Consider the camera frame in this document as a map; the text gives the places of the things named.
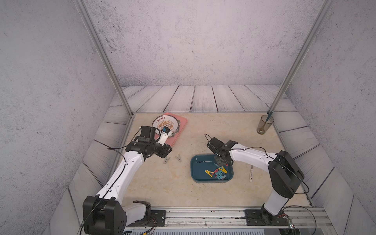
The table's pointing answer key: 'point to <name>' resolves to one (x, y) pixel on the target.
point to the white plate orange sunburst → (164, 120)
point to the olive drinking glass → (265, 124)
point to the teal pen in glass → (269, 116)
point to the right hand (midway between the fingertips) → (224, 159)
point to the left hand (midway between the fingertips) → (170, 147)
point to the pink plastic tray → (171, 141)
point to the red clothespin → (216, 170)
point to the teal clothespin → (219, 175)
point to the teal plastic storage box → (200, 163)
